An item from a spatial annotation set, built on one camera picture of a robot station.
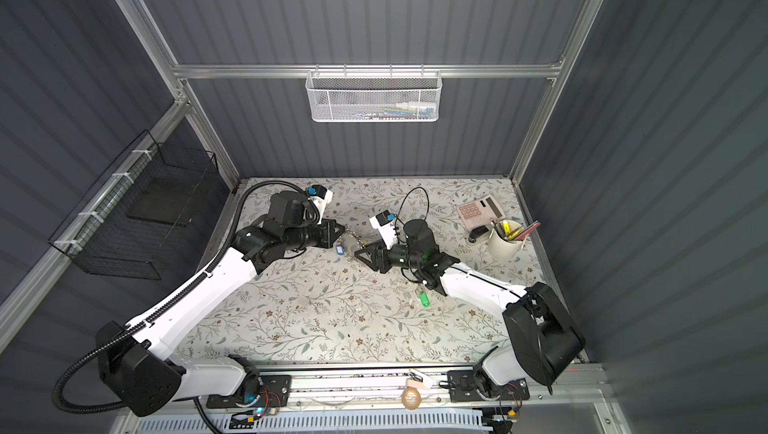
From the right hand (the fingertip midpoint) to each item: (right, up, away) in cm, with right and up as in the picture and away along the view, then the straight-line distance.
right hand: (363, 254), depth 78 cm
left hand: (-4, +7, -3) cm, 9 cm away
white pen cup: (+43, -1, +14) cm, 46 cm away
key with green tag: (+18, -15, +11) cm, 25 cm away
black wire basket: (-57, +8, -6) cm, 58 cm away
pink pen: (+49, +6, +11) cm, 51 cm away
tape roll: (+12, -35, -6) cm, 37 cm away
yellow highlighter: (+44, +6, +15) cm, 47 cm away
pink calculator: (+41, +11, +29) cm, 51 cm away
